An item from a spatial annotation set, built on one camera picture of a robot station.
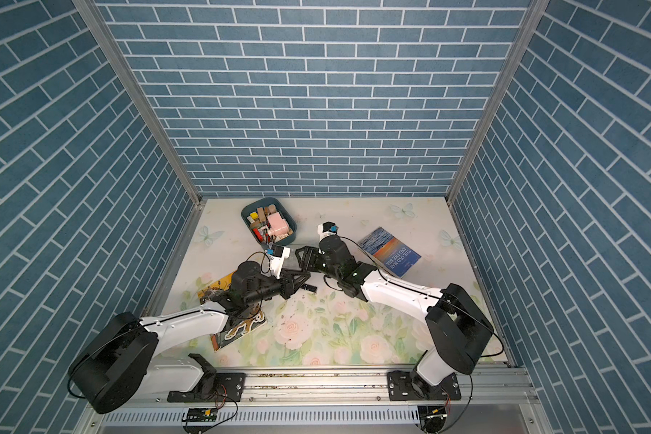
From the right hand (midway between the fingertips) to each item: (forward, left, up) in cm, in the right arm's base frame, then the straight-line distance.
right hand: (302, 254), depth 81 cm
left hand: (-6, -4, -3) cm, 8 cm away
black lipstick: (-3, -1, -16) cm, 16 cm away
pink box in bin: (+21, +14, -12) cm, 28 cm away
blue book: (+14, -29, -17) cm, 37 cm away
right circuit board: (-36, -39, -19) cm, 56 cm away
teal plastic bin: (+27, +26, -15) cm, 41 cm away
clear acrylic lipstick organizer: (-6, -4, +7) cm, 10 cm away
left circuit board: (-40, +23, -21) cm, 51 cm away
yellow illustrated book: (-24, +12, +2) cm, 27 cm away
